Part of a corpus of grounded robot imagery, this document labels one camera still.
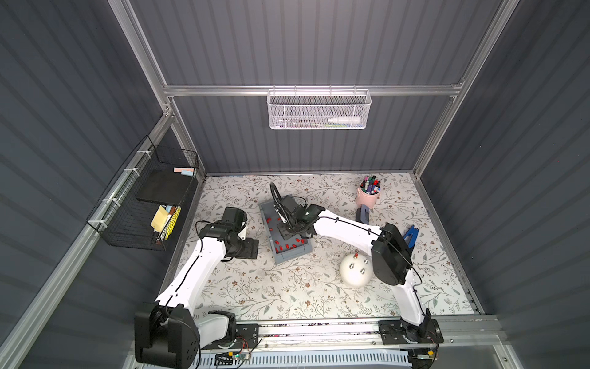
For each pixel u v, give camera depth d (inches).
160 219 26.9
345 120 35.9
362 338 29.0
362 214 39.0
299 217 26.7
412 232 37.9
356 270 29.8
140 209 27.9
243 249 28.4
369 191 39.1
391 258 20.3
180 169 33.3
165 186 31.1
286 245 36.9
